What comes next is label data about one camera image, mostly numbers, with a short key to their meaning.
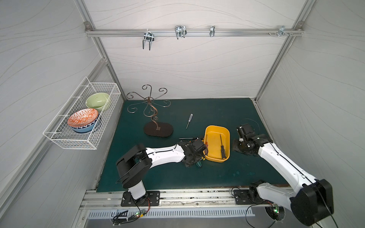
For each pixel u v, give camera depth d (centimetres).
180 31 77
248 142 58
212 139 97
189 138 96
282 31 77
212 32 78
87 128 57
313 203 38
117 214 72
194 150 66
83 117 64
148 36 78
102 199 76
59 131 57
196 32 77
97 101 73
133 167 43
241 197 73
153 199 74
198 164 84
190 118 108
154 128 100
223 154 87
